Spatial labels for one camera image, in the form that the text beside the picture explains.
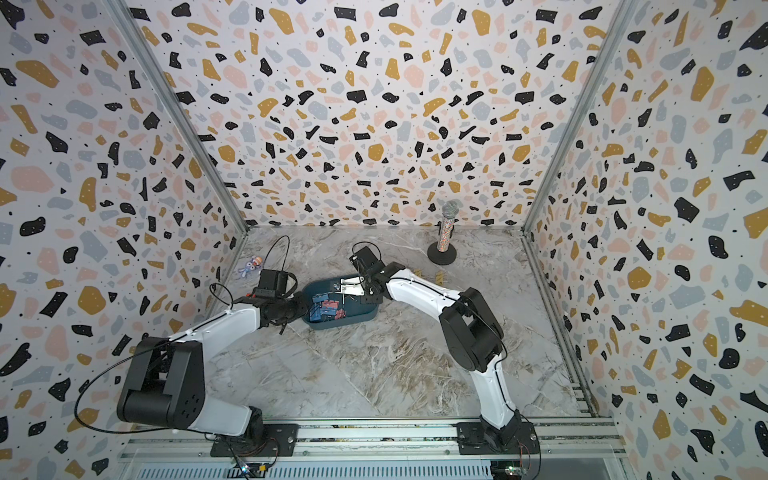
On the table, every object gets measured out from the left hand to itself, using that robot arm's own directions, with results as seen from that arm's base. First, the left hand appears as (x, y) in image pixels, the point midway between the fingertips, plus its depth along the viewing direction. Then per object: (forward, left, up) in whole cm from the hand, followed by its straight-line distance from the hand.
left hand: (311, 304), depth 92 cm
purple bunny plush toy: (+19, +24, -3) cm, 31 cm away
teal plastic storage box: (+1, -5, -4) cm, 6 cm away
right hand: (+6, -17, +3) cm, 18 cm away
